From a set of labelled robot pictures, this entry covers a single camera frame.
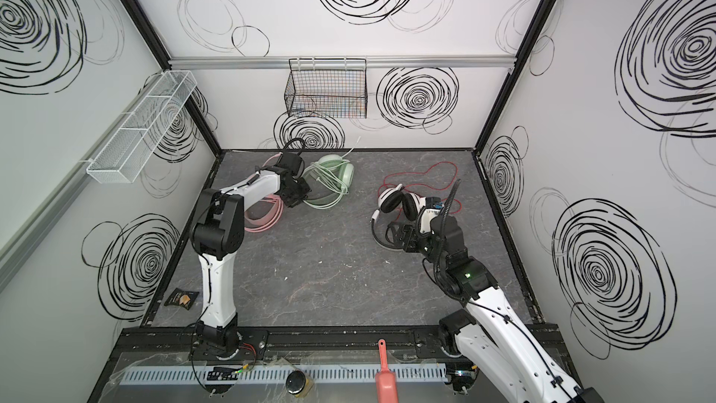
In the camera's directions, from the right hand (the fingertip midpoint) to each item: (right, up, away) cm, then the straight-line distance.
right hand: (398, 226), depth 75 cm
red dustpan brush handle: (-4, -37, -7) cm, 38 cm away
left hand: (-28, +7, +28) cm, 40 cm away
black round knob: (-25, -32, -14) cm, 43 cm away
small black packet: (-63, -22, +6) cm, 67 cm away
